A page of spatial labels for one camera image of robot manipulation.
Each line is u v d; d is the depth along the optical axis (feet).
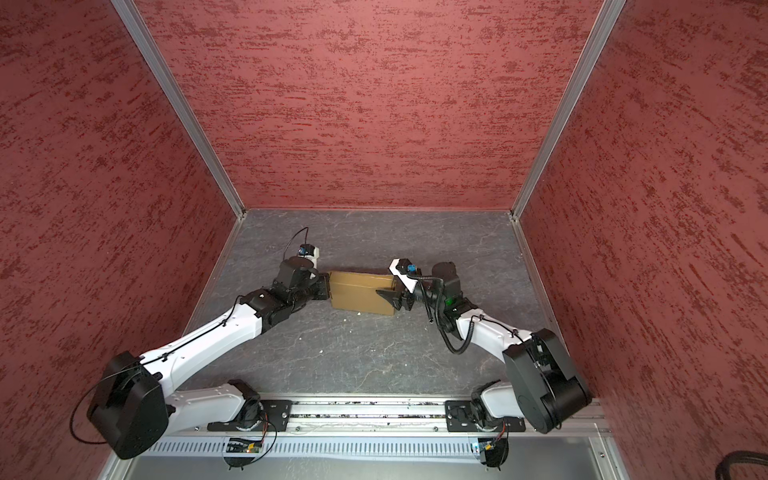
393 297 2.38
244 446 2.36
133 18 2.33
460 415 2.43
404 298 2.38
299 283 2.08
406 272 2.24
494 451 2.33
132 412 1.30
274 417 2.43
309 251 2.43
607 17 2.33
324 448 2.54
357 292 2.62
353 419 2.48
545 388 1.38
